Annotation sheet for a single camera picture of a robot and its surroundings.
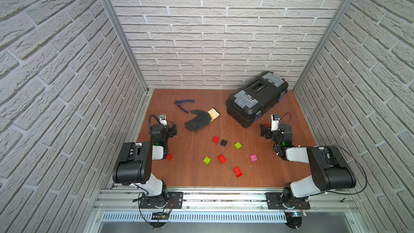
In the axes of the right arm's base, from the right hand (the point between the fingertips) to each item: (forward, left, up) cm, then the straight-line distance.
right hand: (271, 124), depth 94 cm
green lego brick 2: (-18, +40, -4) cm, 44 cm away
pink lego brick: (-18, +14, -4) cm, 24 cm away
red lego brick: (-18, +31, -4) cm, 36 cm away
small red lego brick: (-6, +34, -4) cm, 35 cm away
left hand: (+5, +63, +2) cm, 63 cm away
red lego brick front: (-25, +24, -5) cm, 35 cm away
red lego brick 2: (-14, +61, -5) cm, 62 cm away
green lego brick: (-11, +22, -4) cm, 25 cm away
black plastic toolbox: (+6, +17, +12) cm, 22 cm away
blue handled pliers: (+23, +58, -3) cm, 63 cm away
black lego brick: (-8, +29, -5) cm, 31 cm away
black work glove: (+11, +42, -7) cm, 44 cm away
